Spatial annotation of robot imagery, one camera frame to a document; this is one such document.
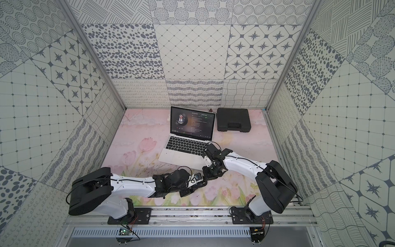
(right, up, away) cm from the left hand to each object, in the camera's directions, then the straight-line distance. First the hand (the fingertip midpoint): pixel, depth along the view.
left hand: (196, 179), depth 82 cm
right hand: (+6, 0, 0) cm, 6 cm away
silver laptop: (-5, +26, +19) cm, 32 cm away
